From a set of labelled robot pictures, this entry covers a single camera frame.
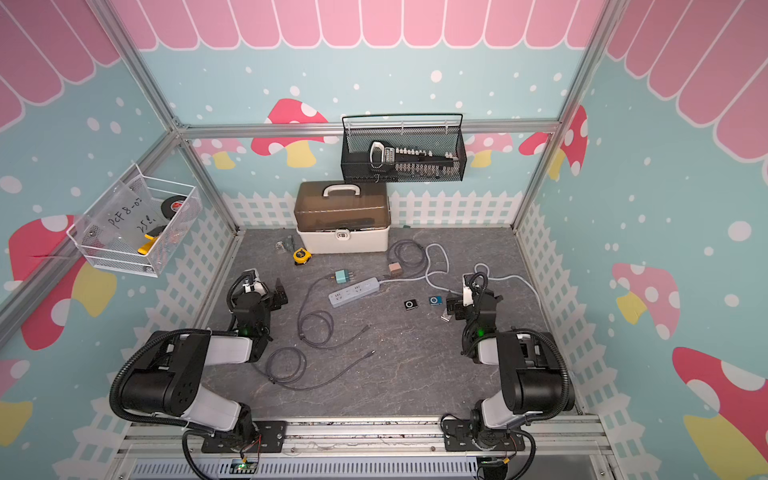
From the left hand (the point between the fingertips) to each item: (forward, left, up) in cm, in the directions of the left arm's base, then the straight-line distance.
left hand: (265, 286), depth 93 cm
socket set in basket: (+28, -46, +27) cm, 60 cm away
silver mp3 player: (-5, -57, -7) cm, 57 cm away
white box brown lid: (+25, -22, +7) cm, 34 cm away
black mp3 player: (-1, -46, -7) cm, 46 cm away
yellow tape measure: (+18, -6, -7) cm, 20 cm away
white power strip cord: (+13, -59, -7) cm, 61 cm away
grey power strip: (+3, -27, -7) cm, 28 cm away
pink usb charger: (+13, -40, -7) cm, 43 cm away
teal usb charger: (+9, -22, -6) cm, 25 cm away
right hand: (+1, -63, -1) cm, 63 cm away
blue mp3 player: (+1, -54, -8) cm, 55 cm away
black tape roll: (+9, +21, +25) cm, 34 cm away
